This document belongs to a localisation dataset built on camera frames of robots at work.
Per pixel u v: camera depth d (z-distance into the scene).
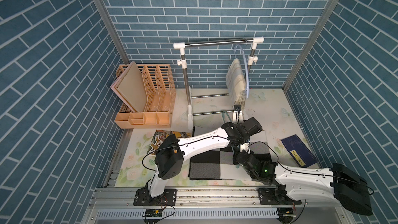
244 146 0.72
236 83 0.85
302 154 0.88
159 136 0.94
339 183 0.43
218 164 0.84
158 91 1.12
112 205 0.72
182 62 0.77
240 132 0.57
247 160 0.60
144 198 0.72
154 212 0.72
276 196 0.66
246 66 0.75
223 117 1.01
